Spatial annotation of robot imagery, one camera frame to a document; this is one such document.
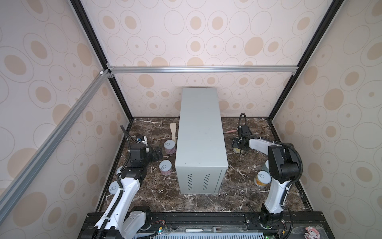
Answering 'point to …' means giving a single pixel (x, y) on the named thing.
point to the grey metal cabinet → (201, 162)
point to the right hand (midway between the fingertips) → (238, 143)
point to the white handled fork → (216, 229)
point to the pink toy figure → (312, 233)
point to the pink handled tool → (231, 131)
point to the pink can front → (165, 167)
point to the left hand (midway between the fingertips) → (157, 146)
